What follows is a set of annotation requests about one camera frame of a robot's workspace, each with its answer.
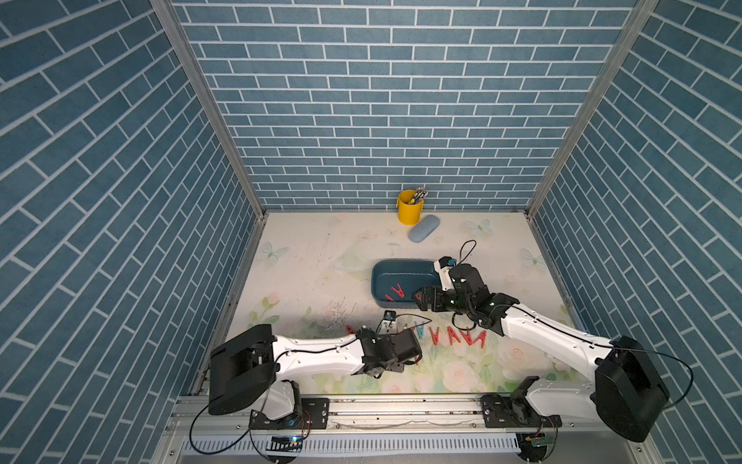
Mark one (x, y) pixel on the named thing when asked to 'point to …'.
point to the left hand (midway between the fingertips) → (403, 362)
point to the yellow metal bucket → (409, 214)
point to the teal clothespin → (421, 332)
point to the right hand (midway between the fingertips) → (424, 295)
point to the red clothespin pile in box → (398, 290)
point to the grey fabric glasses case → (424, 228)
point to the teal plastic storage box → (393, 281)
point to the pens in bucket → (419, 195)
